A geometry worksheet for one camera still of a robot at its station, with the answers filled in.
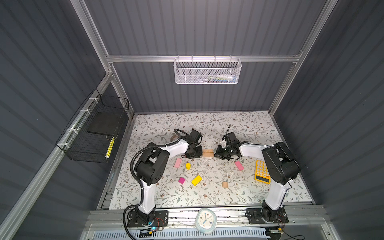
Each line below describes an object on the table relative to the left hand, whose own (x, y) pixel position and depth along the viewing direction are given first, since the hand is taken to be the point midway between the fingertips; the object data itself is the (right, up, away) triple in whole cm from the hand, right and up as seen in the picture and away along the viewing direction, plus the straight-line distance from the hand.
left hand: (200, 155), depth 96 cm
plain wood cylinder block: (+14, -15, -12) cm, 23 cm away
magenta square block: (-11, -13, -10) cm, 20 cm away
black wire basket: (-56, +13, -24) cm, 62 cm away
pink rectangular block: (+24, -6, -5) cm, 25 cm away
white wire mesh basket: (+7, +66, +27) cm, 71 cm away
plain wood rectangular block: (+5, +2, 0) cm, 5 cm away
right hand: (+10, -1, 0) cm, 10 cm away
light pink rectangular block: (-14, -4, -4) cm, 15 cm away
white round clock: (+2, -27, -26) cm, 37 cm away
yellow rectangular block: (-2, -13, -10) cm, 16 cm away
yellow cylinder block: (-7, -6, -6) cm, 11 cm away
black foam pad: (-50, +20, -19) cm, 57 cm away
